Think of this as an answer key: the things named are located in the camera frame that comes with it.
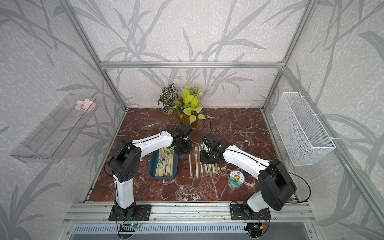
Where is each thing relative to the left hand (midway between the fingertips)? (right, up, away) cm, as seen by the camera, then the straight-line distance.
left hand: (192, 152), depth 91 cm
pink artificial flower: (-53, +27, -15) cm, 62 cm away
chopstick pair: (+15, -9, -2) cm, 17 cm away
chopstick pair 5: (0, -12, -7) cm, 14 cm away
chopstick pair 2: (+13, -9, -2) cm, 16 cm away
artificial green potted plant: (-4, +30, +1) cm, 31 cm away
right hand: (+6, -3, -6) cm, 9 cm away
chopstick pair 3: (+11, -9, -2) cm, 14 cm away
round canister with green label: (+24, -11, -14) cm, 30 cm away
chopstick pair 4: (+2, -2, +4) cm, 5 cm away
